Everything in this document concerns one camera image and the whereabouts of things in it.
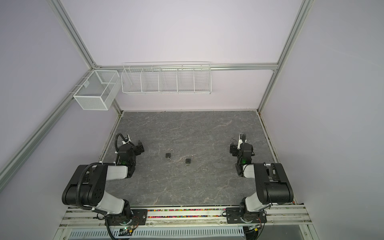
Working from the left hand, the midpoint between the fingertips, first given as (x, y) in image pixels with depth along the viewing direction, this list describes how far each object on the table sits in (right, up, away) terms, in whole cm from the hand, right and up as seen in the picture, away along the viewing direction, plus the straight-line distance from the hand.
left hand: (133, 143), depth 93 cm
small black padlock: (+22, -8, +3) cm, 23 cm away
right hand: (+69, 0, +1) cm, 69 cm away
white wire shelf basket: (+32, +43, +6) cm, 54 cm away
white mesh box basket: (-28, +34, +6) cm, 44 cm away
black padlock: (+35, -11, +1) cm, 37 cm away
